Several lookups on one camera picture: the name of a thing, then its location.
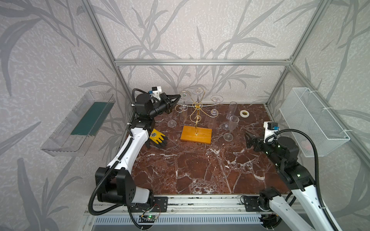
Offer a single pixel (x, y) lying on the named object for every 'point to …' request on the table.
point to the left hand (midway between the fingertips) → (181, 97)
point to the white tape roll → (244, 113)
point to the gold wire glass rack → (196, 133)
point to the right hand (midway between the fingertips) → (253, 131)
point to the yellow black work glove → (157, 139)
